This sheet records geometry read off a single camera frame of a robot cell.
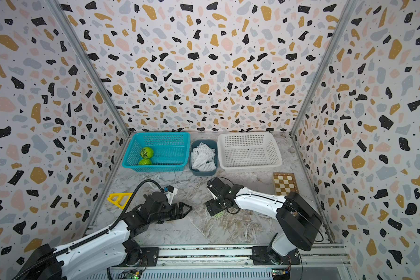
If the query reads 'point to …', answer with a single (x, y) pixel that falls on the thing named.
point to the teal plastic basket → (165, 151)
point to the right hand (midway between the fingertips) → (214, 207)
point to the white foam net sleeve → (219, 215)
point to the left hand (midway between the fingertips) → (190, 209)
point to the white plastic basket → (241, 151)
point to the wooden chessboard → (284, 183)
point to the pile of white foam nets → (202, 158)
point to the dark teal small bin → (212, 143)
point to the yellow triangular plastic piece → (119, 199)
